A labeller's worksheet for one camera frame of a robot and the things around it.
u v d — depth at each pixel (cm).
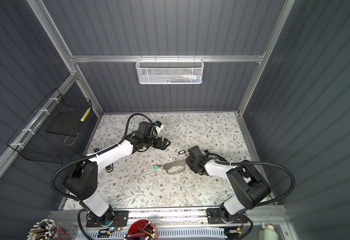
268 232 64
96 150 96
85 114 81
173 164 93
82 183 46
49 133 72
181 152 98
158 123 80
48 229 56
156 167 91
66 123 76
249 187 45
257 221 73
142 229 64
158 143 79
